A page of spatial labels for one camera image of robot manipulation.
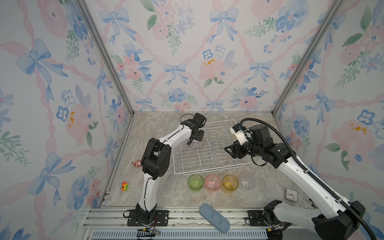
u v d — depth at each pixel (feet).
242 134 2.10
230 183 2.75
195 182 2.75
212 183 2.76
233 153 2.16
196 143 3.12
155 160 1.82
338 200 1.30
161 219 2.41
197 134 2.68
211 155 3.11
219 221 2.31
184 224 2.40
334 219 1.28
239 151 2.10
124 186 2.70
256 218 2.40
